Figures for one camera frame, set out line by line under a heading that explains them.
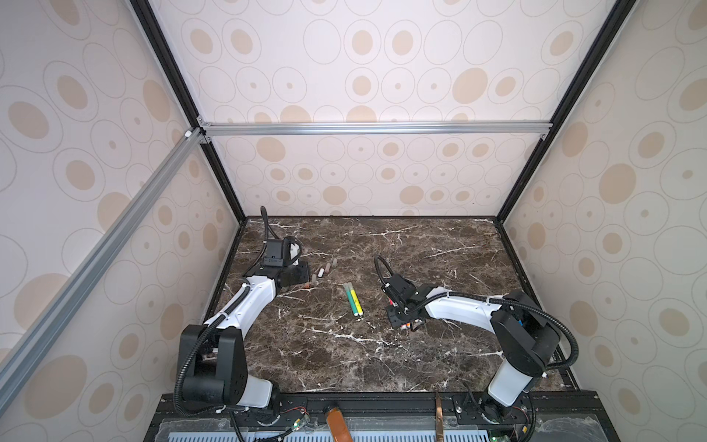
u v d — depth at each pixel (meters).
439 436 0.71
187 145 0.83
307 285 0.98
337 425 0.70
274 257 0.69
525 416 0.73
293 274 0.74
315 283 1.00
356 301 0.94
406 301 0.68
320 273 1.02
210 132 0.90
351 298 0.95
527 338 0.46
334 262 1.06
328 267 1.03
